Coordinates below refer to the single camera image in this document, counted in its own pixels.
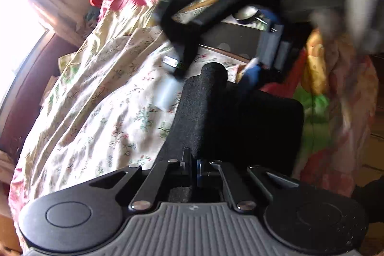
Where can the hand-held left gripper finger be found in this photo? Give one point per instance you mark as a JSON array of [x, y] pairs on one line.
[[184, 167]]

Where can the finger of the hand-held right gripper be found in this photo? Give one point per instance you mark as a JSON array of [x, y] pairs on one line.
[[186, 22]]

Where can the black pants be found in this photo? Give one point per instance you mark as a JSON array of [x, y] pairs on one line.
[[240, 130]]

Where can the white floral bed sheet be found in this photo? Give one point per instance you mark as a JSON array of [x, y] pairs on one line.
[[105, 112]]

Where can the colourful printed cloth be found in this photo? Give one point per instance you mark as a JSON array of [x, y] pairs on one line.
[[339, 94]]

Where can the window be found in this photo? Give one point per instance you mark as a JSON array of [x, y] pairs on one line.
[[18, 34]]

